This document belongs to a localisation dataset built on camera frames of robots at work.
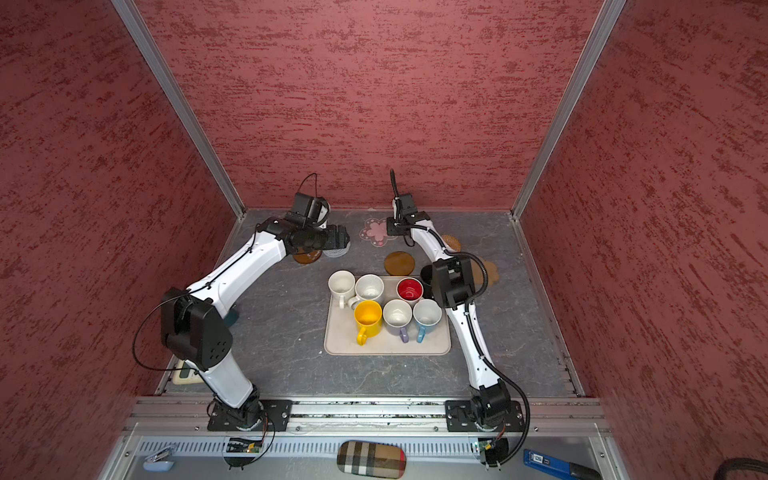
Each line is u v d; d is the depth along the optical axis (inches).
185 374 31.2
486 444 28.3
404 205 35.4
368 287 36.6
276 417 29.2
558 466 25.4
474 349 26.4
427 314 35.1
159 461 26.3
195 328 17.8
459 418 29.0
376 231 44.5
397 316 36.0
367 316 35.4
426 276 35.5
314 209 27.0
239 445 28.6
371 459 25.9
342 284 37.2
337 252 41.9
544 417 29.9
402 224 33.6
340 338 34.2
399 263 41.9
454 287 27.4
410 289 37.1
